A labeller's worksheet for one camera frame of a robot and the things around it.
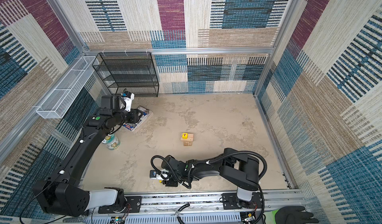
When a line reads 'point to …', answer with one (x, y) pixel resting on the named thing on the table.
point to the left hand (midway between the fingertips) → (138, 110)
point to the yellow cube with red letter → (185, 135)
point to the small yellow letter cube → (160, 181)
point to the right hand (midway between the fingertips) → (165, 177)
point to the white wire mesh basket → (61, 98)
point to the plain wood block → (190, 137)
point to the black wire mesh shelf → (133, 71)
